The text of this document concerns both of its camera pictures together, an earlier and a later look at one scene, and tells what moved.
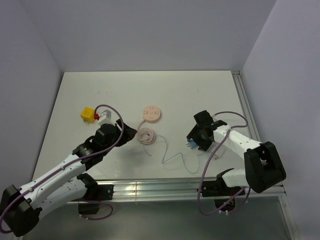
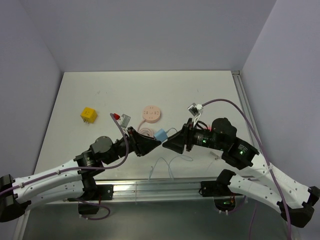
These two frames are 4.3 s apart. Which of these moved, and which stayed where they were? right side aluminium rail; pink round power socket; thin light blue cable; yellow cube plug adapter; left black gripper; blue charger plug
Moved: blue charger plug; left black gripper; thin light blue cable
Stayed: yellow cube plug adapter; right side aluminium rail; pink round power socket
